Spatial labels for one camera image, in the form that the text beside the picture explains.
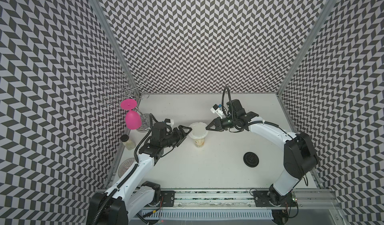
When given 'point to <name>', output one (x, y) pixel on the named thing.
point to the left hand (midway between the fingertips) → (190, 133)
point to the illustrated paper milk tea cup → (199, 142)
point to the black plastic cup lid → (251, 159)
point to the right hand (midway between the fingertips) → (208, 130)
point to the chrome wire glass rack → (115, 92)
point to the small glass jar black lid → (124, 137)
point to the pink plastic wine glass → (133, 119)
